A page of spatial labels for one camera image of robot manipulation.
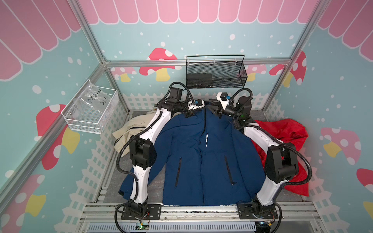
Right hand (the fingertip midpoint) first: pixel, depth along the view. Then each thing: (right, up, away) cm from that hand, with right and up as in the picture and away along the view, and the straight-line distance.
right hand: (208, 102), depth 80 cm
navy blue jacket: (-2, -34, +11) cm, 36 cm away
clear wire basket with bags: (-60, -4, -8) cm, 61 cm away
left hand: (-5, -3, +7) cm, 9 cm away
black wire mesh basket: (+8, +24, +18) cm, 31 cm away
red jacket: (+44, -16, -2) cm, 47 cm away
